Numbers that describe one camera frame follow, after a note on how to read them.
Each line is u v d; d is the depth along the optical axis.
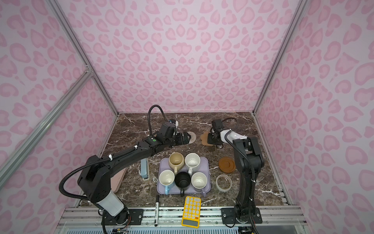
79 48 0.82
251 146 0.55
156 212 0.73
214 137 0.79
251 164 0.50
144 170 0.86
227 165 0.91
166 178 0.83
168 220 0.72
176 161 0.91
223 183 0.84
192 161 0.91
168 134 0.66
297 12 0.71
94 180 0.44
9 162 0.51
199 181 0.84
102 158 0.48
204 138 1.06
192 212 0.73
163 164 0.91
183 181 0.83
